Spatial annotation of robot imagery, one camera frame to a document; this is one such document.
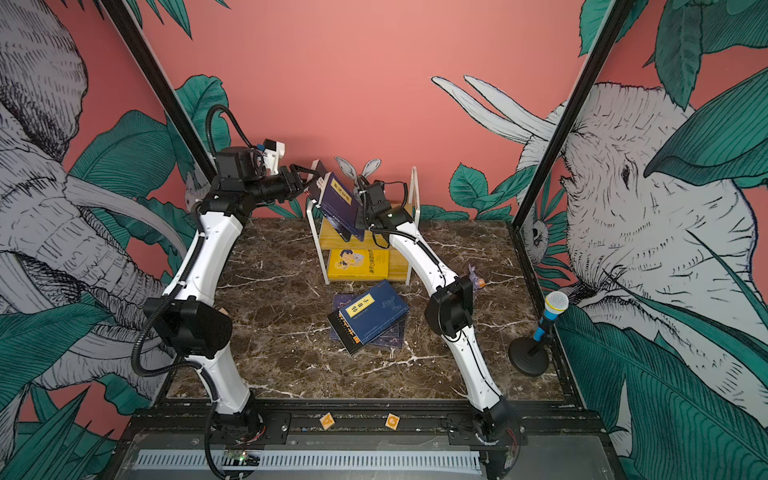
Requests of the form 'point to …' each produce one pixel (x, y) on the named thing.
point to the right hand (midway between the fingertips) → (359, 212)
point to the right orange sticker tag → (392, 421)
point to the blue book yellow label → (373, 312)
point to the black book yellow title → (346, 334)
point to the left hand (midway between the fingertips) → (318, 173)
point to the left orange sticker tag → (327, 421)
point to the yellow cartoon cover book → (358, 264)
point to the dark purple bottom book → (394, 339)
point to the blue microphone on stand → (529, 356)
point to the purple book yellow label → (339, 202)
